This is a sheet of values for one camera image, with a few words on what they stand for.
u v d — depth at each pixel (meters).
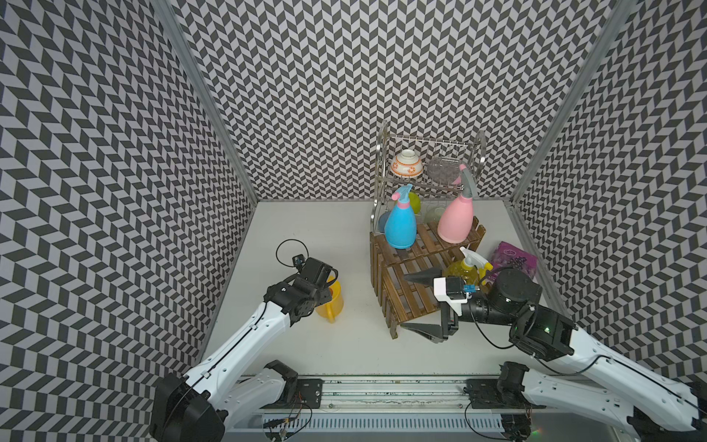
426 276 0.53
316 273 0.61
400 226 0.65
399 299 0.76
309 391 0.72
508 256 0.96
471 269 0.66
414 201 1.07
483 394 0.72
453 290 0.43
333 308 0.82
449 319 0.47
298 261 0.72
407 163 0.87
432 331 0.48
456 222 0.67
